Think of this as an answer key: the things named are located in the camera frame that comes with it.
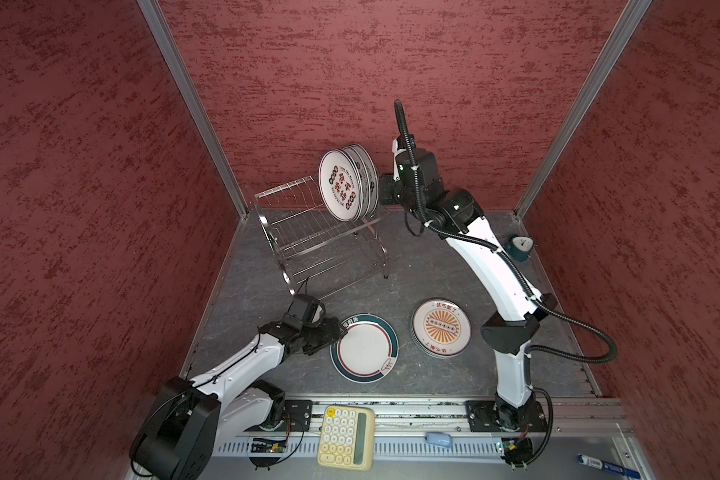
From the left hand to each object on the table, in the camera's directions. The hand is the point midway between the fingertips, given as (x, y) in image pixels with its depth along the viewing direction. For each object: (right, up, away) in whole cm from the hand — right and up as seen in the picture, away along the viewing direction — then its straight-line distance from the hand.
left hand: (338, 342), depth 85 cm
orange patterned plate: (+31, +3, +3) cm, 31 cm away
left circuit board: (-13, -21, -14) cm, 28 cm away
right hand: (+13, +44, -14) cm, 47 cm away
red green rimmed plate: (+9, -3, +1) cm, 10 cm away
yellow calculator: (+4, -18, -15) cm, 24 cm away
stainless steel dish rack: (-4, +27, -16) cm, 32 cm away
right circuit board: (+44, -21, -13) cm, 50 cm away
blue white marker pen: (+64, -22, -18) cm, 70 cm away
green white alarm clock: (+64, +27, +22) cm, 73 cm away
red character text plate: (+1, +45, -5) cm, 45 cm away
